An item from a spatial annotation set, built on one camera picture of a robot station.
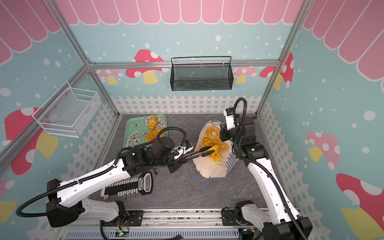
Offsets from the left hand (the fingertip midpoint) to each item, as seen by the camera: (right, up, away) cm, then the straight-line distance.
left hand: (183, 160), depth 70 cm
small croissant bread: (-26, +20, +40) cm, 51 cm away
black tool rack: (-32, -19, +13) cm, 39 cm away
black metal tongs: (+8, +2, +6) cm, 10 cm away
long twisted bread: (-25, +10, +33) cm, 43 cm away
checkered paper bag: (+12, -7, +17) cm, 22 cm away
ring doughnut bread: (+15, +12, +30) cm, 36 cm away
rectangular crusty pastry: (+18, -2, +20) cm, 27 cm away
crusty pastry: (+17, +4, +11) cm, 20 cm away
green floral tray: (-38, +16, +43) cm, 59 cm away
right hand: (+18, +17, +3) cm, 25 cm away
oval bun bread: (+22, +4, +25) cm, 33 cm away
